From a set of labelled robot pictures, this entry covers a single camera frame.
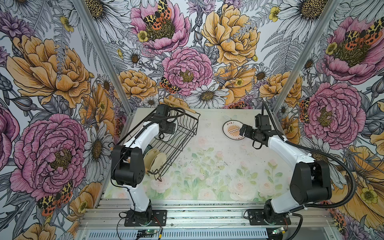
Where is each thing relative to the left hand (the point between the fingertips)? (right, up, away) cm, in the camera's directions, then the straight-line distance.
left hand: (165, 131), depth 93 cm
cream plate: (-2, -16, -9) cm, 18 cm away
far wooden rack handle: (+8, +17, +4) cm, 19 cm away
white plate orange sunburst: (+44, 0, +15) cm, 46 cm away
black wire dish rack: (+3, -9, +6) cm, 11 cm away
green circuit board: (-5, -47, -22) cm, 52 cm away
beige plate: (-7, -13, -10) cm, 18 cm away
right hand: (+49, -3, -2) cm, 49 cm away
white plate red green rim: (+44, +1, +15) cm, 46 cm away
